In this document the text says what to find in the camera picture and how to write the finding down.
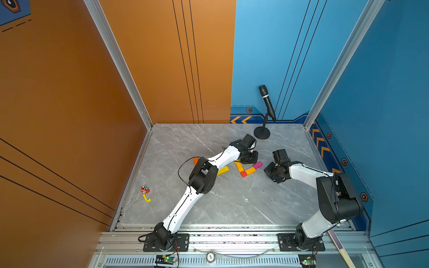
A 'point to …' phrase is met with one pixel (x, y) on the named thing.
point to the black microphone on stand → (263, 132)
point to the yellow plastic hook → (144, 196)
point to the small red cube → (243, 173)
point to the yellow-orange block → (250, 171)
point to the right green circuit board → (308, 261)
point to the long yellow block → (223, 170)
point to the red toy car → (144, 190)
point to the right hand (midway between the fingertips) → (265, 172)
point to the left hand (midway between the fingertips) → (259, 159)
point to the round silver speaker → (210, 257)
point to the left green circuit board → (169, 258)
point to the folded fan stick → (347, 260)
